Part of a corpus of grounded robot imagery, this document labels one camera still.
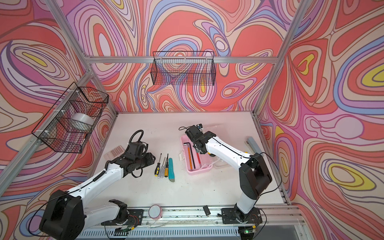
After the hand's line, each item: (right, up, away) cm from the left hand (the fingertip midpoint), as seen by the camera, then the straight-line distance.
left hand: (155, 157), depth 87 cm
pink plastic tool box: (+24, -4, +6) cm, 25 cm away
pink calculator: (-28, +1, +8) cm, 29 cm away
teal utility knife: (+9, -11, +2) cm, 14 cm away
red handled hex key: (+26, -3, +6) cm, 27 cm away
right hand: (+31, +6, 0) cm, 32 cm away
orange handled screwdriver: (+6, -7, +2) cm, 10 cm away
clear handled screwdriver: (+2, -9, -1) cm, 10 cm away
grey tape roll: (-33, +23, -13) cm, 42 cm away
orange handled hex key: (+21, -2, +7) cm, 22 cm away
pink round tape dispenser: (+4, -24, -14) cm, 28 cm away
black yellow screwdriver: (+1, -6, +2) cm, 7 cm away
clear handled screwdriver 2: (+4, -9, +1) cm, 10 cm away
